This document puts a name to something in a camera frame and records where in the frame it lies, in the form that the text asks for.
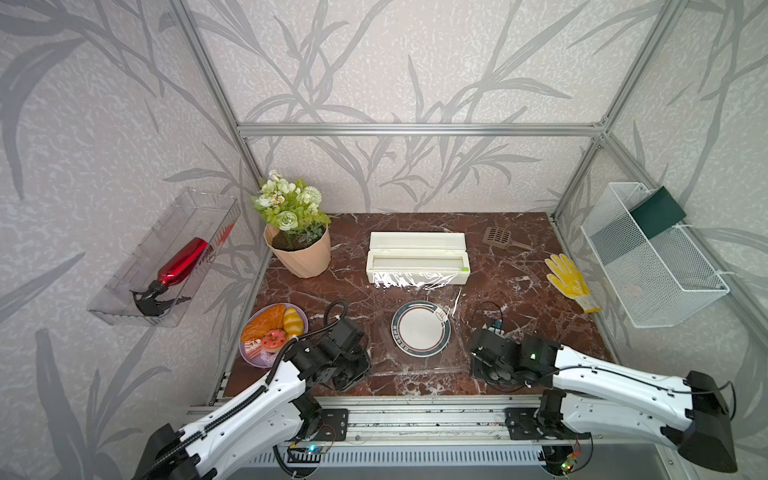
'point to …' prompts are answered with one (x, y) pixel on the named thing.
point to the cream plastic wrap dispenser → (429, 258)
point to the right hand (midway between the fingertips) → (468, 368)
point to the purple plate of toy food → (268, 330)
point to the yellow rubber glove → (571, 282)
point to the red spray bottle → (178, 266)
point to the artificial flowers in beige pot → (296, 229)
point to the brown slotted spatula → (501, 237)
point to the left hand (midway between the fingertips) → (376, 372)
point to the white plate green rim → (421, 329)
